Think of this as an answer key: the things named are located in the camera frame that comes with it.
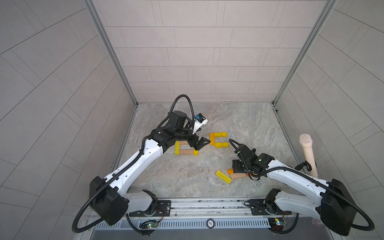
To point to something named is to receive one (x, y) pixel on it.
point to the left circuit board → (148, 225)
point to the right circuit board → (277, 223)
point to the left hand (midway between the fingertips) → (206, 134)
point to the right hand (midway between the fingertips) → (235, 168)
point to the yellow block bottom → (195, 152)
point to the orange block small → (212, 139)
